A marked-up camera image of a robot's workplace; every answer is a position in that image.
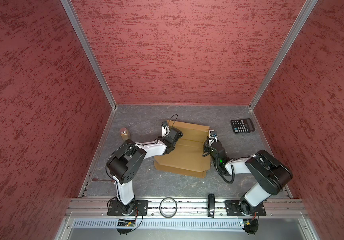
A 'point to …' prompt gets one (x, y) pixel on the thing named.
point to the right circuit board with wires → (251, 225)
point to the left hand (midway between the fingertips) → (166, 137)
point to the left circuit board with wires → (121, 222)
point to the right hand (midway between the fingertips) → (205, 139)
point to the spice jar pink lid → (124, 134)
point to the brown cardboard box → (186, 157)
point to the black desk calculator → (242, 126)
